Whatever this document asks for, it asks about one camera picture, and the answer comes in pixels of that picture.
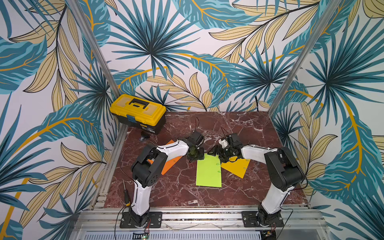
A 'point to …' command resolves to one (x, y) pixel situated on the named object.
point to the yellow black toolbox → (149, 117)
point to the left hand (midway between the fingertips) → (201, 159)
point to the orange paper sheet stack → (170, 164)
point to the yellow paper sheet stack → (238, 167)
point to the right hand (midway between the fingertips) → (211, 155)
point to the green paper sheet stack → (208, 171)
